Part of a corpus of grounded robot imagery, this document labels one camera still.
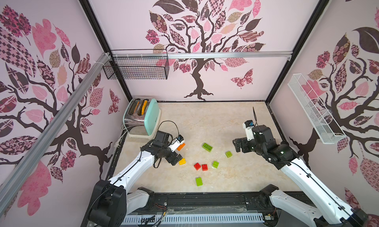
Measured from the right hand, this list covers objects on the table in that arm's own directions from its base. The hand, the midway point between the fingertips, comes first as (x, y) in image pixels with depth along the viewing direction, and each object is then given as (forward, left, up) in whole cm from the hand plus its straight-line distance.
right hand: (241, 142), depth 76 cm
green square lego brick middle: (-5, +13, -17) cm, 22 cm away
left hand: (-1, +37, -12) cm, 39 cm away
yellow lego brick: (-3, +32, -18) cm, 37 cm away
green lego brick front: (-14, +23, -20) cm, 33 cm away
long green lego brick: (+6, +17, -17) cm, 24 cm away
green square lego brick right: (+1, +4, -17) cm, 18 cm away
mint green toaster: (+18, +57, 0) cm, 60 cm away
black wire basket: (+51, +76, +14) cm, 92 cm away
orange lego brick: (+7, +35, -19) cm, 40 cm away
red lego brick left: (-6, +23, -17) cm, 30 cm away
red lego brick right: (-7, +19, -18) cm, 27 cm away
